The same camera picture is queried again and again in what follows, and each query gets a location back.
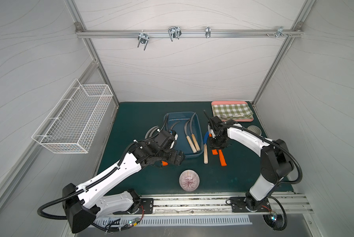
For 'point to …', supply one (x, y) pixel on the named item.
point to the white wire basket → (72, 126)
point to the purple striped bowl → (189, 180)
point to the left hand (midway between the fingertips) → (176, 155)
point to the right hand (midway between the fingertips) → (213, 146)
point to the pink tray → (223, 102)
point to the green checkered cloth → (233, 111)
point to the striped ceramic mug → (255, 129)
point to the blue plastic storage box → (176, 121)
